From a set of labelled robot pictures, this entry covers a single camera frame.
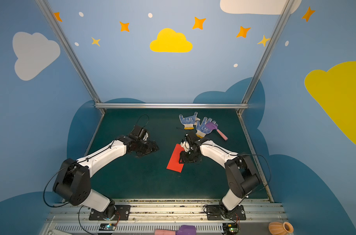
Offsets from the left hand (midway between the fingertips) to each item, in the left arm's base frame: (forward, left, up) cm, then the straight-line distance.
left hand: (155, 150), depth 87 cm
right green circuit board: (-37, -40, -10) cm, 56 cm away
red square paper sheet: (-4, -11, -11) cm, 16 cm away
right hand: (-4, -17, -5) cm, 18 cm away
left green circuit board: (-37, +21, -11) cm, 44 cm away
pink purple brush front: (-38, -17, -7) cm, 43 cm away
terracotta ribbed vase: (-38, -59, -1) cm, 70 cm away
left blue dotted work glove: (+31, -22, -10) cm, 39 cm away
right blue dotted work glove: (+25, -31, -10) cm, 41 cm away
